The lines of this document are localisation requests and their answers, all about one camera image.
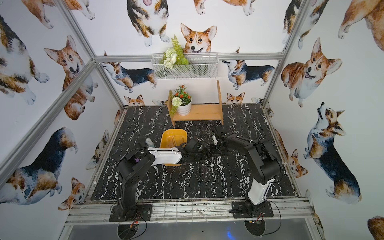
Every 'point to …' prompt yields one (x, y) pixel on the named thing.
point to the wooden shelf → (199, 112)
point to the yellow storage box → (172, 138)
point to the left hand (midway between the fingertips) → (211, 151)
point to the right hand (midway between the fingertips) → (217, 151)
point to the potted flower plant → (181, 102)
